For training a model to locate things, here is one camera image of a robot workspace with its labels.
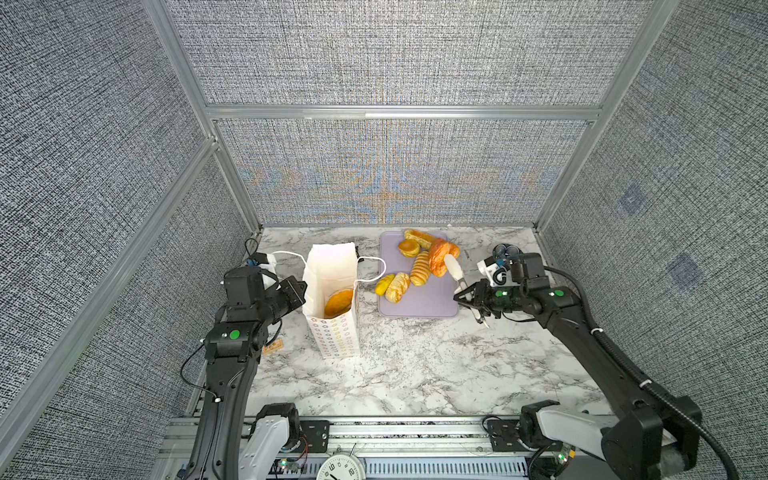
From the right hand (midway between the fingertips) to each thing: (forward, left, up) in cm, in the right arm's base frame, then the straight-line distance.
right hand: (457, 297), depth 77 cm
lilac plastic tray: (+10, +3, -17) cm, 20 cm away
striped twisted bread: (+20, +7, -14) cm, 26 cm away
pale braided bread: (+12, +15, -13) cm, 24 cm away
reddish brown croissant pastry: (+14, +3, +2) cm, 15 cm away
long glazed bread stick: (+35, +5, -14) cm, 38 cm away
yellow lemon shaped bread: (+13, +19, -12) cm, 26 cm away
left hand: (0, +37, +7) cm, 38 cm away
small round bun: (+30, +10, -15) cm, 35 cm away
